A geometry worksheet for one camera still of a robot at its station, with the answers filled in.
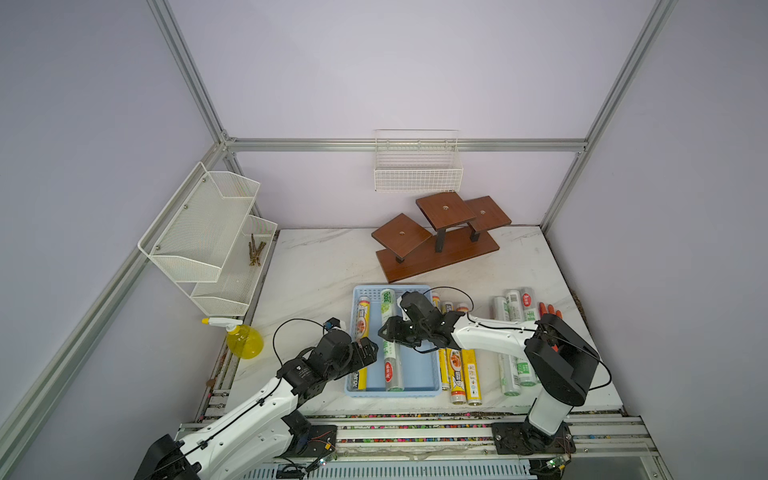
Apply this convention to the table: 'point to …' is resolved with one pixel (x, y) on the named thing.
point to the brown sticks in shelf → (254, 253)
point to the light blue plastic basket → (421, 370)
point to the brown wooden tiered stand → (458, 224)
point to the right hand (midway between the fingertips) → (385, 338)
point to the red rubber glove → (543, 310)
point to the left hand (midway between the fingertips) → (366, 356)
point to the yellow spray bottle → (243, 341)
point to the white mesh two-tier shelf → (207, 234)
